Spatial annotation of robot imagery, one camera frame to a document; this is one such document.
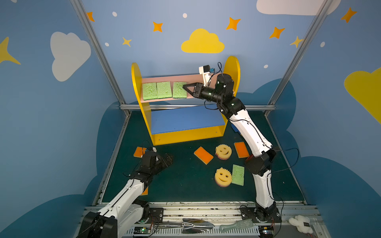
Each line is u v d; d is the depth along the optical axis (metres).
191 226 0.70
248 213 0.75
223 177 0.86
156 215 0.74
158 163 0.73
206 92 0.62
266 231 0.72
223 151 0.96
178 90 0.72
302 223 0.70
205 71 0.63
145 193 0.80
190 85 0.65
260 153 0.51
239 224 0.71
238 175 0.87
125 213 0.55
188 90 0.67
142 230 0.71
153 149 0.80
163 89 0.73
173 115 1.02
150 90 0.72
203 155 0.96
